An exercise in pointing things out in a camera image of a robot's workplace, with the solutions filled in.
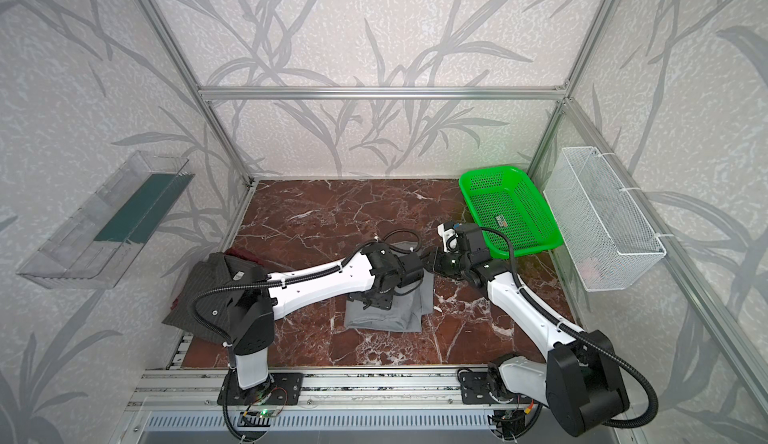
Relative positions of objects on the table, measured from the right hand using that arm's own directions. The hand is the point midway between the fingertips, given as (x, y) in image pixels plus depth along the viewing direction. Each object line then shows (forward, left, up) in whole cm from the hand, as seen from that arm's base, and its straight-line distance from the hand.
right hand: (419, 251), depth 82 cm
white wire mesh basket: (-10, -38, +20) cm, 44 cm away
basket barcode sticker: (+21, -31, -15) cm, 41 cm away
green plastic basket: (+33, -35, -16) cm, 51 cm away
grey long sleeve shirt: (-13, +3, -7) cm, 16 cm away
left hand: (-11, +12, -4) cm, 16 cm away
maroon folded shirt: (+7, +58, -13) cm, 60 cm away
